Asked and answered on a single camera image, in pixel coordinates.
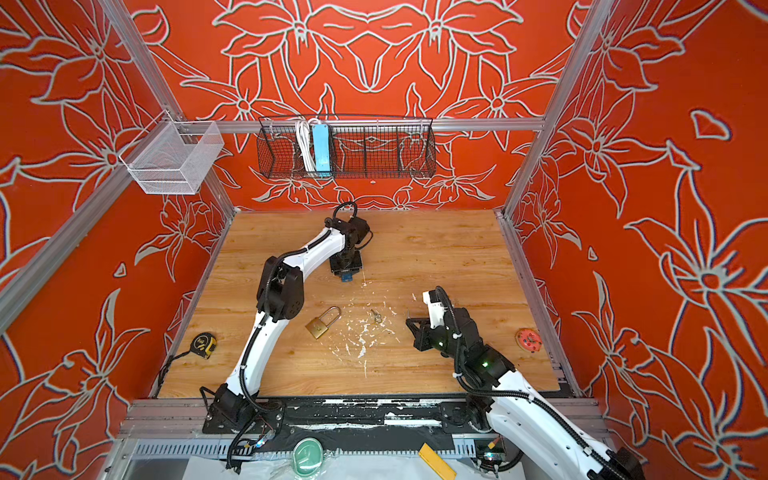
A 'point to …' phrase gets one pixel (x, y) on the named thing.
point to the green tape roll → (308, 457)
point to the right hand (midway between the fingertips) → (403, 322)
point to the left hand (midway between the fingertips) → (350, 272)
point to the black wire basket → (396, 148)
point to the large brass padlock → (318, 328)
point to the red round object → (528, 339)
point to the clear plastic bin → (173, 157)
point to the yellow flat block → (438, 464)
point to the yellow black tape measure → (203, 344)
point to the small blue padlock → (347, 277)
